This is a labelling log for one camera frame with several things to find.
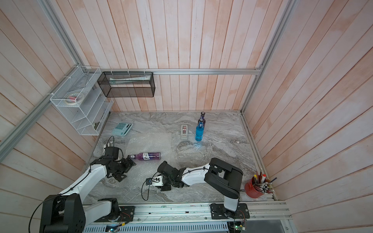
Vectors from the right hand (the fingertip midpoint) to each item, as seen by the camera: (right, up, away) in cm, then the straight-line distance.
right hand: (157, 180), depth 85 cm
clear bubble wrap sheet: (-13, 0, -3) cm, 13 cm away
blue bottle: (+27, +29, +13) cm, 41 cm away
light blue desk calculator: (-30, +31, +22) cm, 48 cm away
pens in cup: (+57, +2, -10) cm, 58 cm away
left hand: (-15, +6, +1) cm, 17 cm away
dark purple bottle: (+28, +39, +8) cm, 49 cm away
